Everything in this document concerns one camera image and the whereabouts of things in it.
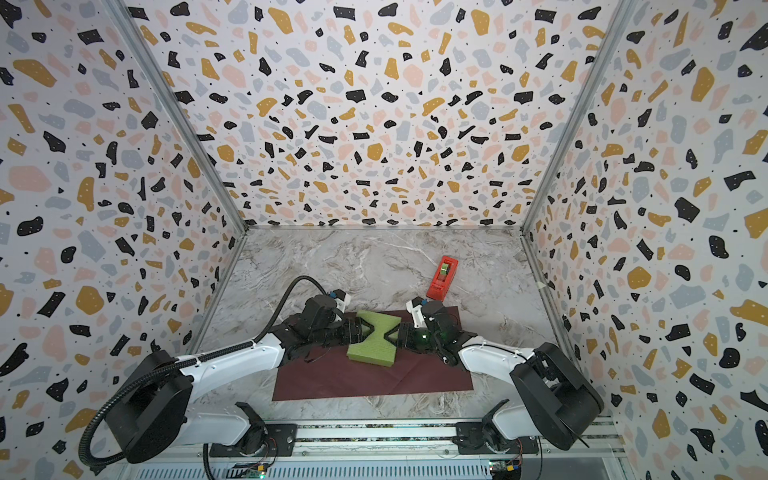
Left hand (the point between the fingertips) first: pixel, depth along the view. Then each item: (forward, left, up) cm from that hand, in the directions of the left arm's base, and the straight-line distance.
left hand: (369, 327), depth 82 cm
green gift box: (-5, -2, -3) cm, 6 cm away
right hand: (-2, -4, -2) cm, 5 cm away
